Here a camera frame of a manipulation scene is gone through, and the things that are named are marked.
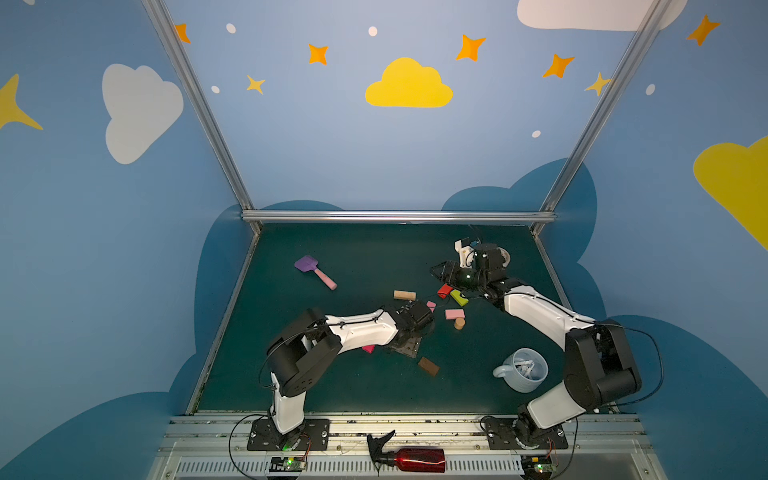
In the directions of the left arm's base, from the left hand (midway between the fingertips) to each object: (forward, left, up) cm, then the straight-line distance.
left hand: (405, 344), depth 90 cm
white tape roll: (+35, -40, +1) cm, 53 cm away
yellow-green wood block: (+15, -20, +1) cm, 25 cm away
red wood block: (+19, -14, +1) cm, 23 cm away
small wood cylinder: (+7, -17, +1) cm, 18 cm away
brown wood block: (-6, -7, -1) cm, 9 cm away
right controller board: (-30, -31, -1) cm, 43 cm away
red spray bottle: (-30, +1, +4) cm, 30 cm away
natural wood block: (+18, 0, 0) cm, 18 cm away
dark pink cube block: (-2, +11, 0) cm, 11 cm away
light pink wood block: (+11, -16, -1) cm, 19 cm away
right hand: (+17, -9, +16) cm, 25 cm away
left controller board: (-30, +29, -1) cm, 42 cm away
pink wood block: (+13, -9, +1) cm, 16 cm away
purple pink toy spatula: (+30, +35, +1) cm, 46 cm away
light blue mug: (-7, -34, 0) cm, 35 cm away
